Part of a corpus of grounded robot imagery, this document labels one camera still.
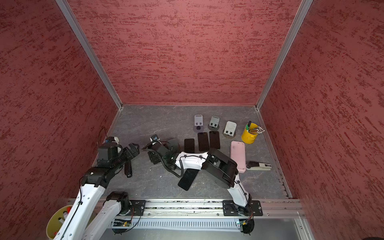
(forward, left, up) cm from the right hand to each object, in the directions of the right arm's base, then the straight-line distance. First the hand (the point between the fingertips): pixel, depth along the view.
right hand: (153, 153), depth 87 cm
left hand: (-3, +9, +8) cm, 12 cm away
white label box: (-8, -58, -3) cm, 59 cm away
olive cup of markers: (-33, +34, +6) cm, 48 cm away
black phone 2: (+11, -30, -7) cm, 33 cm away
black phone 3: (+9, -21, -8) cm, 24 cm away
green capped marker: (+15, -59, +3) cm, 61 cm away
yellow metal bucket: (+10, -59, -1) cm, 60 cm away
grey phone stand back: (+22, -38, -2) cm, 44 cm away
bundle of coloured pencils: (+8, -62, +10) cm, 63 cm away
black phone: (+13, -39, -8) cm, 41 cm away
